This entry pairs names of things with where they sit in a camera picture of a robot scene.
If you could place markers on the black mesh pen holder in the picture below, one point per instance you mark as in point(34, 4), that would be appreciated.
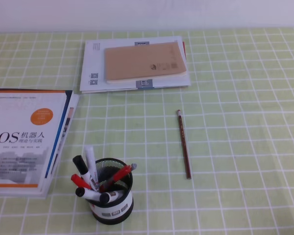
point(119, 210)

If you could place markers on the white book under notebook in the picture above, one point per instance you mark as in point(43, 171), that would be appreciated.
point(93, 78)

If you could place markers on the white book under textbook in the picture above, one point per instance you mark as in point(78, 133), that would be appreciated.
point(61, 147)

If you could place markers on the black capped white marker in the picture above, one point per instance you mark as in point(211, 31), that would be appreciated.
point(108, 197)

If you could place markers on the ROS robotics textbook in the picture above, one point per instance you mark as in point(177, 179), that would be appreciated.
point(22, 137)

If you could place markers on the brown kraft notebook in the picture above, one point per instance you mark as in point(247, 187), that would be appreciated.
point(132, 63)

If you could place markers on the black capped marker upright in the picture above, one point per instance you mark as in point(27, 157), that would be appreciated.
point(86, 175)

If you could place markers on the red brown pencil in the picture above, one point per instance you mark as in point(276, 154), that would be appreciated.
point(184, 145)

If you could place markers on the red capped marker left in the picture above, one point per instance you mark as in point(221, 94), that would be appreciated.
point(79, 182)

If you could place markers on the black capped marker low left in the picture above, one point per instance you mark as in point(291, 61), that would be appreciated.
point(88, 194)

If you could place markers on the red pen grey tip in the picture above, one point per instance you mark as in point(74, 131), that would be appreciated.
point(120, 174)

